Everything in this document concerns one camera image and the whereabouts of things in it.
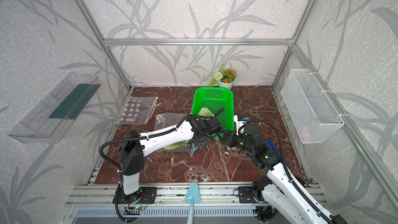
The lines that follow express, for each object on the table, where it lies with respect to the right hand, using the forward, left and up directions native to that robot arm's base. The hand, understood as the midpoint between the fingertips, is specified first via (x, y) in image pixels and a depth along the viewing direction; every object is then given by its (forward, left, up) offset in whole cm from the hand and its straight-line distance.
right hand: (221, 131), depth 74 cm
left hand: (-1, +11, -10) cm, 15 cm away
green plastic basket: (+35, -2, -20) cm, 40 cm away
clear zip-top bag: (+11, +32, -7) cm, 34 cm away
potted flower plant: (+46, -5, -6) cm, 46 cm away
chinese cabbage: (+20, +9, -12) cm, 25 cm away
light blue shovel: (-24, +15, -19) cm, 34 cm away
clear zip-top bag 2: (+27, +56, -18) cm, 64 cm away
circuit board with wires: (-29, +40, -19) cm, 53 cm away
